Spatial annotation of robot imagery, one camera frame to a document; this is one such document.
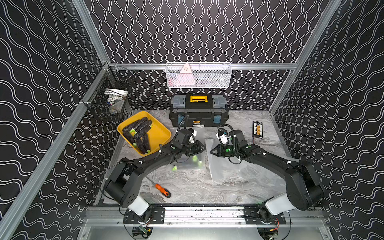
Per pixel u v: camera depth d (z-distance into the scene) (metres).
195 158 0.92
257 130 1.07
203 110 1.00
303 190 0.44
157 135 1.03
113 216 0.76
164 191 0.80
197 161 0.90
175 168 0.88
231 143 0.74
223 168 0.92
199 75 1.30
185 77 0.90
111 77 0.94
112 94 0.80
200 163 0.90
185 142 0.70
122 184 0.44
